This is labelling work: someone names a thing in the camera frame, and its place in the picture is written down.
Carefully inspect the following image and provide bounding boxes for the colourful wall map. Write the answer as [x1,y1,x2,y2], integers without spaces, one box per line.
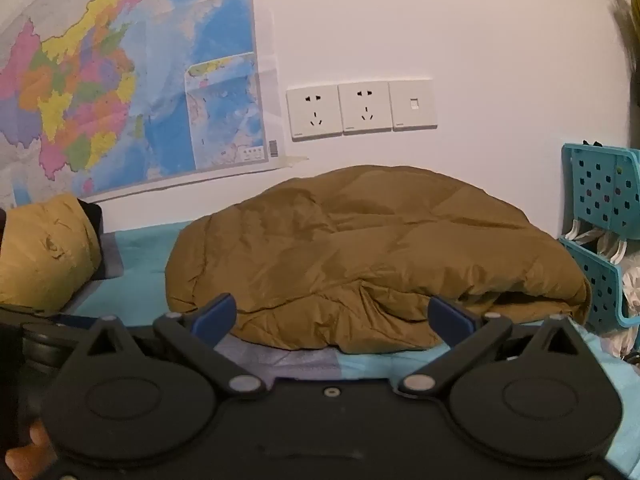
[0,0,281,211]

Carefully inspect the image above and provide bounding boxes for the teal plastic basket rack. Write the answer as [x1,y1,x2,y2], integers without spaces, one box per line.
[558,142,640,329]

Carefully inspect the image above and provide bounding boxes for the person's left hand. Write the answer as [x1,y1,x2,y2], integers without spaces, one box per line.
[4,410,58,480]

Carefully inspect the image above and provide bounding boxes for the teal bed sheet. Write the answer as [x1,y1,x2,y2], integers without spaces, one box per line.
[50,222,640,476]

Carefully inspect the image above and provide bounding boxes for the white clothes hangers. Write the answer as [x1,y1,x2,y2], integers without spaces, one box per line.
[569,216,632,267]

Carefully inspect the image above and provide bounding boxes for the dark potted plant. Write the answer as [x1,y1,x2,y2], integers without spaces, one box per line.
[607,0,640,78]

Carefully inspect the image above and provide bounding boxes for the white plastic bag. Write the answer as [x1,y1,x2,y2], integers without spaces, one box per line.
[619,259,640,322]

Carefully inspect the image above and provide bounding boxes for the white wall data socket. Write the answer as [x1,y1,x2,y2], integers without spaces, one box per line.
[389,79,439,132]

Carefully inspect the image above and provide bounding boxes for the white wall power socket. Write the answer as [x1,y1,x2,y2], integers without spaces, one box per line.
[338,81,393,136]
[286,85,344,142]

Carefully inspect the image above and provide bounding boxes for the yellow puffy jacket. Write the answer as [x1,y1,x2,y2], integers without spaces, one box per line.
[0,193,104,312]

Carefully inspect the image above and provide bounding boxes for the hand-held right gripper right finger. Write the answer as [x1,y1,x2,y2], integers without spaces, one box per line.
[397,296,577,400]

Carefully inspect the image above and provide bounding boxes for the brown puffy jacket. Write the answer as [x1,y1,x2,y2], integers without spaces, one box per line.
[164,164,593,356]

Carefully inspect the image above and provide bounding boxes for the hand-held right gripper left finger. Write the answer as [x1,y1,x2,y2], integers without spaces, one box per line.
[84,294,267,401]

